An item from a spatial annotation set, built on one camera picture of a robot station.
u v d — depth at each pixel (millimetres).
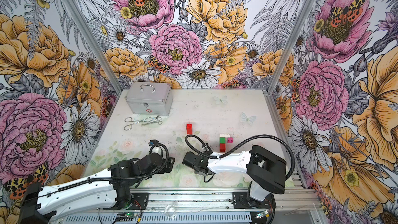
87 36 896
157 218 778
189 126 925
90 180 487
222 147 904
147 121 1050
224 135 948
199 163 649
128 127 1018
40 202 426
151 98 1001
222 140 944
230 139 938
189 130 955
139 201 739
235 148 508
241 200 733
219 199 761
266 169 443
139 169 566
